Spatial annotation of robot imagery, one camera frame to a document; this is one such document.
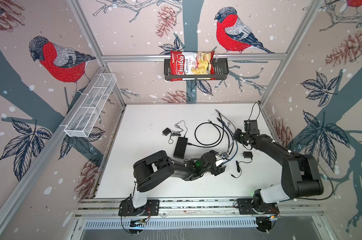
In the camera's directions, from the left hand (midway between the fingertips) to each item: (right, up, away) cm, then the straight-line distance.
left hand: (222, 159), depth 83 cm
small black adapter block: (+18, 0, +10) cm, 21 cm away
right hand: (+9, +12, +10) cm, 18 cm away
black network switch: (-24, +3, +10) cm, 26 cm away
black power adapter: (-35, +14, +20) cm, 42 cm away
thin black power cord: (-27, +13, +18) cm, 35 cm away
